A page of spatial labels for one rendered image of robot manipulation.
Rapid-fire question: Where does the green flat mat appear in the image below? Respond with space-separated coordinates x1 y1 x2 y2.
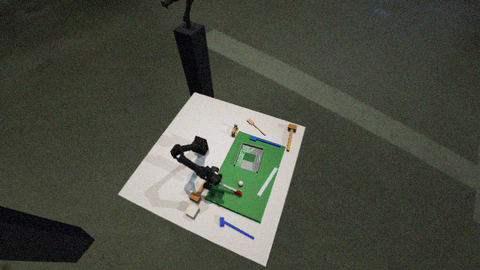
205 131 286 223

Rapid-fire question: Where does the orange wooden mallet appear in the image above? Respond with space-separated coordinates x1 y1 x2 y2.
189 181 206 203
286 124 298 152

